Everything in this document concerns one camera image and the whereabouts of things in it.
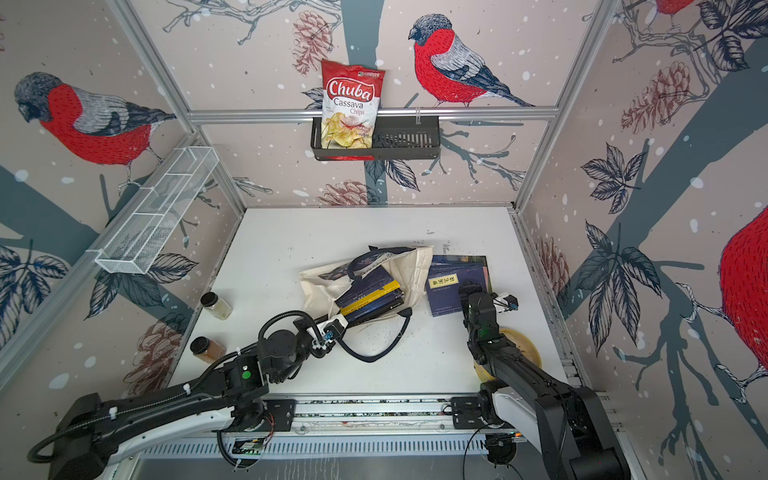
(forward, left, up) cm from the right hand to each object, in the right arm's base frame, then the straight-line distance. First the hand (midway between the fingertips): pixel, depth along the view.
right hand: (464, 286), depth 89 cm
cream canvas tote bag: (+3, +16, +5) cm, 17 cm away
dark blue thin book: (+4, +6, -1) cm, 7 cm away
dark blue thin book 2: (+14, -1, -6) cm, 15 cm away
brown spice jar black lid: (-22, +70, +2) cm, 73 cm away
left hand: (-13, +35, +11) cm, 39 cm away
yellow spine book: (-1, +24, -1) cm, 24 cm away
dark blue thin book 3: (-2, +30, +1) cm, 30 cm away
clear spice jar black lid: (-10, +73, +1) cm, 74 cm away
